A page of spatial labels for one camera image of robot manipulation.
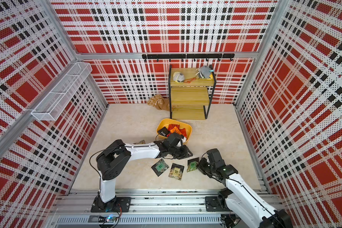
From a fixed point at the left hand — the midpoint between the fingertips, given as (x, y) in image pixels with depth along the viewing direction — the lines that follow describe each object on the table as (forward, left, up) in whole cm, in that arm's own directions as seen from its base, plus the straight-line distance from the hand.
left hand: (193, 154), depth 86 cm
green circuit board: (-32, +45, -4) cm, 55 cm away
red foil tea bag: (+20, +6, -4) cm, 21 cm away
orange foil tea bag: (+19, +11, -1) cm, 22 cm away
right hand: (-6, -2, -1) cm, 7 cm away
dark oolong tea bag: (+12, +36, -6) cm, 39 cm away
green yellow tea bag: (-6, +1, -3) cm, 7 cm away
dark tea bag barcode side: (+19, +20, -3) cm, 28 cm away
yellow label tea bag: (-9, +10, -5) cm, 14 cm away
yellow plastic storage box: (+27, +19, -2) cm, 33 cm away
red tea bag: (+24, +15, -4) cm, 29 cm away
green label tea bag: (-6, +21, -5) cm, 22 cm away
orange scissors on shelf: (+37, +2, +28) cm, 46 cm away
